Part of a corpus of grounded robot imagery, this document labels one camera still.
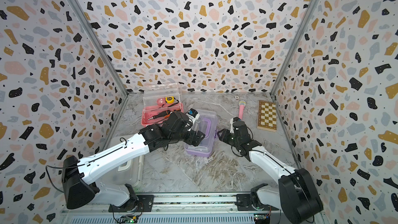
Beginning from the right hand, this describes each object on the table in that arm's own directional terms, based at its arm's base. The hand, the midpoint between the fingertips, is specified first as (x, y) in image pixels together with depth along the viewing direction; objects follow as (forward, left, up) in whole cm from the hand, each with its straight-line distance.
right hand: (219, 133), depth 86 cm
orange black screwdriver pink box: (+20, +37, -8) cm, 43 cm away
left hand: (-6, +10, +12) cm, 16 cm away
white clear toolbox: (-32, +39, +16) cm, 53 cm away
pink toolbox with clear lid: (+42, +52, -8) cm, 67 cm away
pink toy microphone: (+31, -17, -9) cm, 37 cm away
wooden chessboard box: (+21, -33, -10) cm, 40 cm away
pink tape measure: (+26, +40, -2) cm, 47 cm away
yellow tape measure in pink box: (+27, +34, -1) cm, 43 cm away
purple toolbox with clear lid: (+6, +7, 0) cm, 9 cm away
